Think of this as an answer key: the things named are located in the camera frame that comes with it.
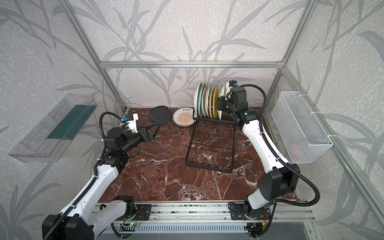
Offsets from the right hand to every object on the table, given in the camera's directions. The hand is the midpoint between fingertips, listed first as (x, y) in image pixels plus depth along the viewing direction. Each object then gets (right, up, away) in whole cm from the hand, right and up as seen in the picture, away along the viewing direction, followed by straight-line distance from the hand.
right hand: (219, 94), depth 78 cm
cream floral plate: (-6, -4, -2) cm, 8 cm away
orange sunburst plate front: (-8, -4, +1) cm, 9 cm away
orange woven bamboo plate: (-4, -4, 0) cm, 6 cm away
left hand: (-31, -15, -4) cm, 35 cm away
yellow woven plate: (-2, -5, -1) cm, 5 cm away
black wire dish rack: (-3, -30, +21) cm, 37 cm away
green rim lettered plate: (-12, -4, -2) cm, 13 cm away
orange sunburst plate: (-23, -11, +38) cm, 46 cm away
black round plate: (-42, -9, +41) cm, 59 cm away
